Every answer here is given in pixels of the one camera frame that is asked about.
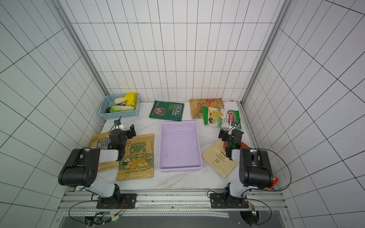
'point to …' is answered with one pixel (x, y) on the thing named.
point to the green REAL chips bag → (167, 110)
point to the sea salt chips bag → (101, 140)
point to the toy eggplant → (108, 110)
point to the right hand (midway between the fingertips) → (224, 127)
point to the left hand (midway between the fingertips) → (126, 128)
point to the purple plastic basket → (179, 148)
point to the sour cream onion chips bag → (138, 162)
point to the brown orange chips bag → (196, 106)
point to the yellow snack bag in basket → (132, 99)
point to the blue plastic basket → (108, 100)
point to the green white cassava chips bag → (221, 118)
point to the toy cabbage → (114, 108)
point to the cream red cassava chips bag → (216, 156)
